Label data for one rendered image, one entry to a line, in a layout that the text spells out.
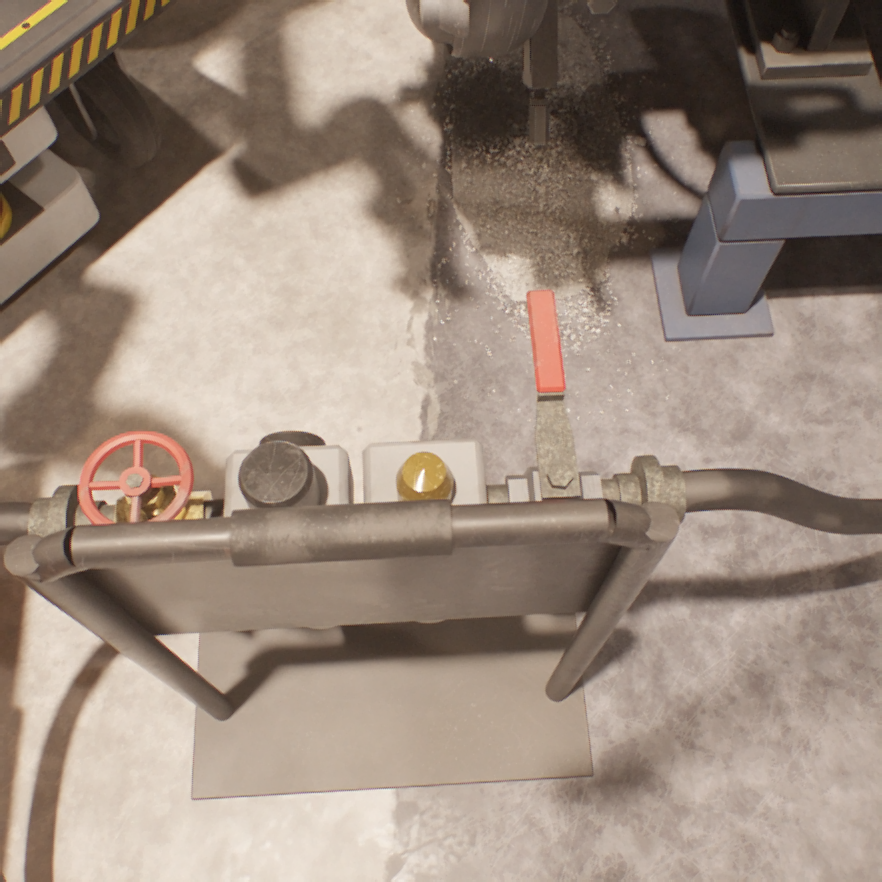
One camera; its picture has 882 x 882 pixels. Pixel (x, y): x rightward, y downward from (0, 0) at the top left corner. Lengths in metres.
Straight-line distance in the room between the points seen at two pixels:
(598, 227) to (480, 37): 0.45
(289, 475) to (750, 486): 0.31
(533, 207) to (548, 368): 0.70
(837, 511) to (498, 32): 0.52
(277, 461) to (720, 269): 0.72
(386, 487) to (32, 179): 0.78
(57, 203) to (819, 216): 0.89
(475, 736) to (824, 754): 0.37
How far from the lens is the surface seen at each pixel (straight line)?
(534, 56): 1.06
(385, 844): 1.06
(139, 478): 0.63
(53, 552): 0.57
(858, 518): 0.82
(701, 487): 0.68
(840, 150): 1.15
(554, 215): 1.34
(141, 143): 1.36
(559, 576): 0.69
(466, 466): 0.65
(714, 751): 1.11
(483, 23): 0.93
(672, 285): 1.30
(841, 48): 1.23
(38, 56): 1.15
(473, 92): 1.47
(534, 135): 1.10
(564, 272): 1.29
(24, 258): 1.30
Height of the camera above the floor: 1.06
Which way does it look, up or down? 65 degrees down
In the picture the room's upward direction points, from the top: straight up
